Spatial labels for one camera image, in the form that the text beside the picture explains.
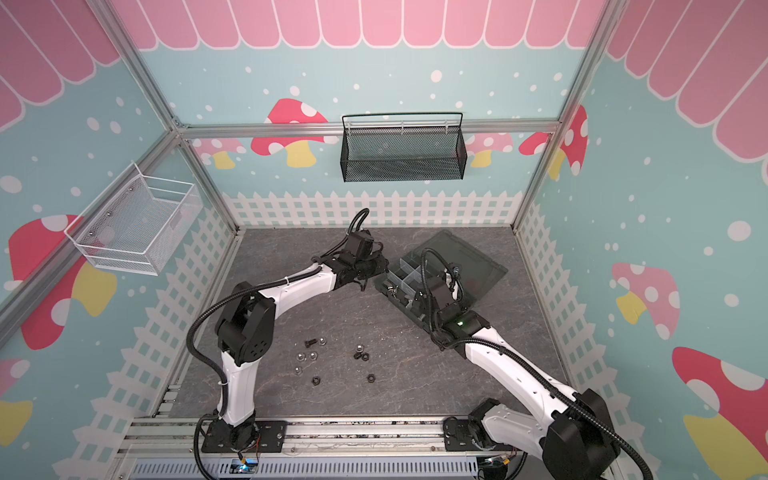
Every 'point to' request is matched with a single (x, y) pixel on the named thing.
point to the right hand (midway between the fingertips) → (433, 291)
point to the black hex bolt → (311, 342)
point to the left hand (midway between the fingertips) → (388, 266)
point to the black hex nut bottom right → (371, 378)
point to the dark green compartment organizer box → (416, 271)
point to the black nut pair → (364, 356)
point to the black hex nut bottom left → (316, 380)
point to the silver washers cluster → (301, 356)
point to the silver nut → (360, 348)
